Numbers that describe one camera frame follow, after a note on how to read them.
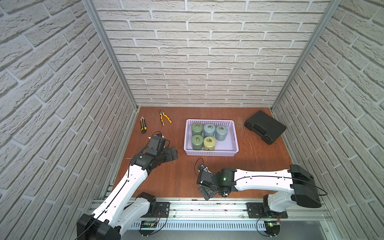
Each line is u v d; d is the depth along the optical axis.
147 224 0.73
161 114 1.13
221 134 0.95
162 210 0.73
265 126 1.02
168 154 0.70
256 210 0.74
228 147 0.96
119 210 0.42
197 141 0.90
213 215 0.73
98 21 0.74
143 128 1.06
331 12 0.70
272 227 0.71
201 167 0.69
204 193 0.67
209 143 0.90
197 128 0.97
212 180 0.56
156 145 0.59
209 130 0.96
